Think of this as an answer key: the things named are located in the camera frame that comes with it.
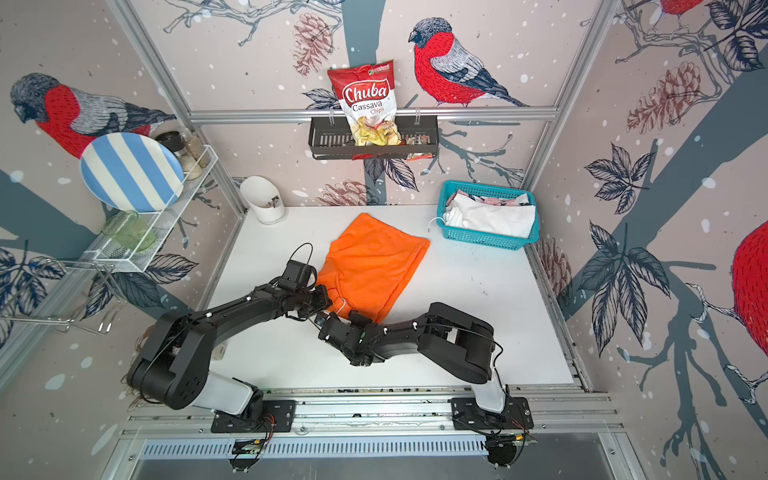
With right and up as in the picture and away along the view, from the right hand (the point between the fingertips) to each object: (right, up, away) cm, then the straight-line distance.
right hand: (353, 317), depth 89 cm
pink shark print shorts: (+51, +39, +28) cm, 70 cm away
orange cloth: (+3, +14, +15) cm, 20 cm away
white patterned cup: (-39, +39, +26) cm, 61 cm away
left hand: (-5, +6, +1) cm, 8 cm away
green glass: (-52, +28, -20) cm, 62 cm away
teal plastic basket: (+43, +25, +14) cm, 52 cm away
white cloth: (+57, +31, +16) cm, 67 cm away
